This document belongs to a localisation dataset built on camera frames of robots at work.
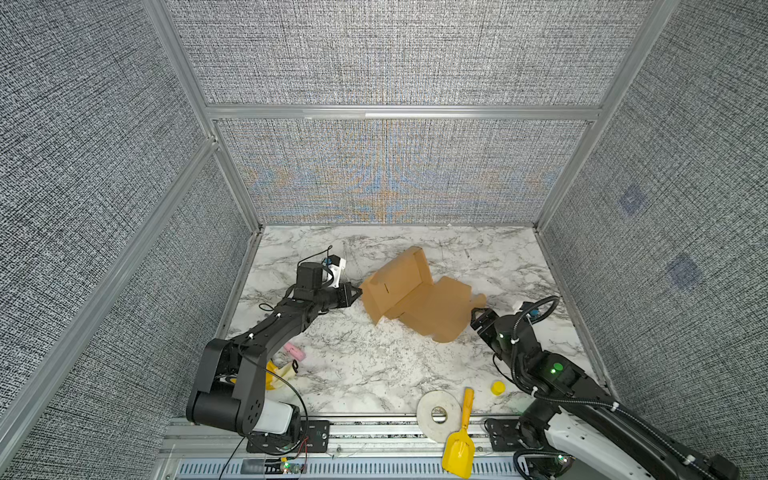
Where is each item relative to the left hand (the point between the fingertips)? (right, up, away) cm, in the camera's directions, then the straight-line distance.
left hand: (361, 292), depth 87 cm
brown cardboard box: (+13, 0, +9) cm, 16 cm away
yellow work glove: (-22, -22, -8) cm, 32 cm away
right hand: (+31, -6, -8) cm, 33 cm away
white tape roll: (+20, -33, -14) cm, 41 cm away
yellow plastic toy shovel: (+24, -35, -17) cm, 46 cm away
